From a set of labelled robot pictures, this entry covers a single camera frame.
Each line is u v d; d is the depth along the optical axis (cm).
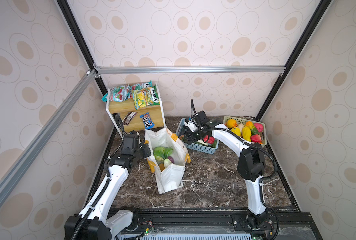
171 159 91
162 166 87
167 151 89
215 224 74
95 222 38
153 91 83
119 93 81
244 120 110
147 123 94
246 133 100
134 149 60
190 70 91
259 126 104
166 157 87
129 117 96
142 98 80
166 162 85
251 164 54
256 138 97
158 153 88
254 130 103
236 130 101
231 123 107
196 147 97
